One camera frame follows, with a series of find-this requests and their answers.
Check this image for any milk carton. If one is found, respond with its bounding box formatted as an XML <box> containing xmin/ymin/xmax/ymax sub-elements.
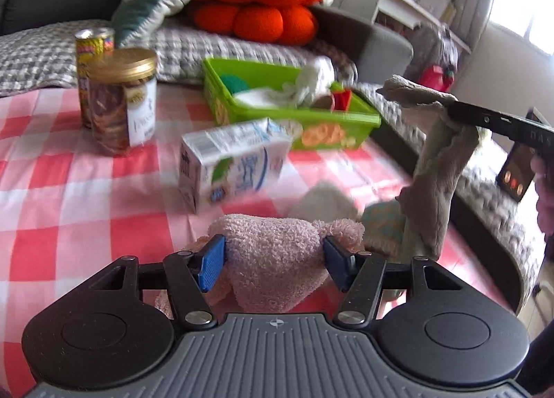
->
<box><xmin>178</xmin><ymin>118</ymin><xmax>293</xmax><ymax>214</ymax></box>

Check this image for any watermelon plush ball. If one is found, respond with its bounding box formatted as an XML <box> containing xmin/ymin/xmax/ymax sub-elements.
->
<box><xmin>221</xmin><ymin>73</ymin><xmax>251</xmax><ymax>93</ymax></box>

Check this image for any gold lid snack jar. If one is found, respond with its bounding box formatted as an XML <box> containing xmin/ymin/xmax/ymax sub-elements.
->
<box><xmin>87</xmin><ymin>48</ymin><xmax>157</xmax><ymax>157</ymax></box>

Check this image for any person's right hand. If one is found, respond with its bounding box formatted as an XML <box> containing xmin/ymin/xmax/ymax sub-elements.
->
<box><xmin>530</xmin><ymin>156</ymin><xmax>554</xmax><ymax>236</ymax></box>

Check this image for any white foam block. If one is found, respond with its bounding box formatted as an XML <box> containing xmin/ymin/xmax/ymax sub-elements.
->
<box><xmin>234</xmin><ymin>89</ymin><xmax>282</xmax><ymax>108</ymax></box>

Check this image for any pink towel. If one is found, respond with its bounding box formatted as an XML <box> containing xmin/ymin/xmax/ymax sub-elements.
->
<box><xmin>153</xmin><ymin>214</ymin><xmax>366</xmax><ymax>321</ymax></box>

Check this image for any grey backpack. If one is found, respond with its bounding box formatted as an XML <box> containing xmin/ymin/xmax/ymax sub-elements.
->
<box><xmin>409</xmin><ymin>24</ymin><xmax>459</xmax><ymax>87</ymax></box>

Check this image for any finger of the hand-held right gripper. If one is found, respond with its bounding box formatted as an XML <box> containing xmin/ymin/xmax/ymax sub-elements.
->
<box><xmin>446</xmin><ymin>99</ymin><xmax>520</xmax><ymax>135</ymax></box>

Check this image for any white cloth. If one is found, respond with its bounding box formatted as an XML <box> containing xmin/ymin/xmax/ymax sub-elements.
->
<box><xmin>268</xmin><ymin>56</ymin><xmax>334</xmax><ymax>108</ymax></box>

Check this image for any small red santa hat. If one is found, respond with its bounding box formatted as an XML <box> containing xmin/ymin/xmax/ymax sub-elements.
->
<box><xmin>330</xmin><ymin>82</ymin><xmax>353</xmax><ymax>113</ymax></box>

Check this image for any white shelf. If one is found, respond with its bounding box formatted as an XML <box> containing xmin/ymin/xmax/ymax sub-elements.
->
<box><xmin>338</xmin><ymin>0</ymin><xmax>477</xmax><ymax>53</ymax></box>

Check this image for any green plastic box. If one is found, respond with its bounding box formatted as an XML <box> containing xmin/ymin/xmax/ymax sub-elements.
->
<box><xmin>203</xmin><ymin>57</ymin><xmax>382</xmax><ymax>152</ymax></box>

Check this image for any red bag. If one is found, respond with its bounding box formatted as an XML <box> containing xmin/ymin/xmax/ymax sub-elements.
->
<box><xmin>419</xmin><ymin>65</ymin><xmax>457</xmax><ymax>92</ymax></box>

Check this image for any grey towel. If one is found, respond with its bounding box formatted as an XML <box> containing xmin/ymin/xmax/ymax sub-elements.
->
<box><xmin>376</xmin><ymin>75</ymin><xmax>481</xmax><ymax>260</ymax></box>

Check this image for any cream soft ball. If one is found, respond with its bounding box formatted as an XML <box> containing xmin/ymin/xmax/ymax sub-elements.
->
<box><xmin>289</xmin><ymin>182</ymin><xmax>360</xmax><ymax>221</ymax></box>

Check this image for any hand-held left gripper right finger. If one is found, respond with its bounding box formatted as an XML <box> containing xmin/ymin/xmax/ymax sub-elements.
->
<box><xmin>322</xmin><ymin>235</ymin><xmax>453</xmax><ymax>329</ymax></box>

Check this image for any red checked tablecloth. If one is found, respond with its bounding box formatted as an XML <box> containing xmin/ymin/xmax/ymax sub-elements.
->
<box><xmin>0</xmin><ymin>78</ymin><xmax>507</xmax><ymax>398</ymax></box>

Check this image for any grey checked blanket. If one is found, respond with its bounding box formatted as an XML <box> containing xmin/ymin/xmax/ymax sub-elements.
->
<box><xmin>0</xmin><ymin>17</ymin><xmax>358</xmax><ymax>98</ymax></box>

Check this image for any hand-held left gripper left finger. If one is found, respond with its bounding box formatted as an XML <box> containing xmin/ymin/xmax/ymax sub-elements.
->
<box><xmin>113</xmin><ymin>234</ymin><xmax>227</xmax><ymax>330</ymax></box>

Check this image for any tin can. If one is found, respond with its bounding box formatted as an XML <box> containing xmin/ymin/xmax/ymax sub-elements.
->
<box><xmin>75</xmin><ymin>28</ymin><xmax>115</xmax><ymax>130</ymax></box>

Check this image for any striped blue sock ball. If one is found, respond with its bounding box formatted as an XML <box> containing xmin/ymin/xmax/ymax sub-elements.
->
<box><xmin>361</xmin><ymin>201</ymin><xmax>412</xmax><ymax>258</ymax></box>

